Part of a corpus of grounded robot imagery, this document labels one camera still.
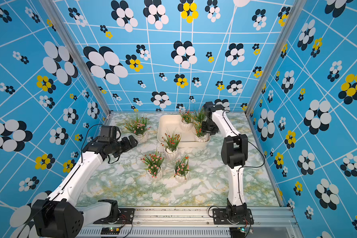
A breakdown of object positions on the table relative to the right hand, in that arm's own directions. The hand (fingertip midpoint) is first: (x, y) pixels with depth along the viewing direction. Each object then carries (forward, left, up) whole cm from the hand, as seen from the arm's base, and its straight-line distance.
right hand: (209, 132), depth 96 cm
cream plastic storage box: (+16, +30, -10) cm, 36 cm away
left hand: (-14, +45, +8) cm, 48 cm away
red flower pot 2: (-2, +6, -2) cm, 6 cm away
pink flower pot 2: (-24, +32, +5) cm, 40 cm away
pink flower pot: (-1, +45, +7) cm, 45 cm away
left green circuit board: (-53, +53, -11) cm, 75 cm away
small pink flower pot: (+11, +15, -2) cm, 19 cm away
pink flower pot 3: (-28, +17, +5) cm, 33 cm away
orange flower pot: (+11, +6, +2) cm, 13 cm away
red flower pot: (-12, +25, +5) cm, 28 cm away
